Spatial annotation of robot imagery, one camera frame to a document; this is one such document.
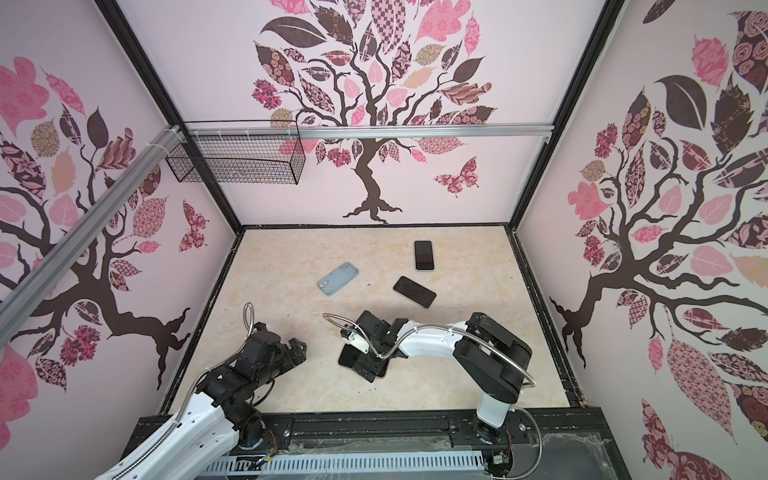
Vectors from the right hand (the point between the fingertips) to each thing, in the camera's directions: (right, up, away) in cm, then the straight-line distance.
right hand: (366, 354), depth 87 cm
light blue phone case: (+20, +24, +22) cm, 38 cm away
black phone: (+16, +17, +14) cm, 27 cm away
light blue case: (-12, +21, +19) cm, 31 cm away
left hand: (-20, 0, -4) cm, 20 cm away
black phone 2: (+20, +29, +25) cm, 43 cm away
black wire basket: (-57, +69, +35) cm, 96 cm away
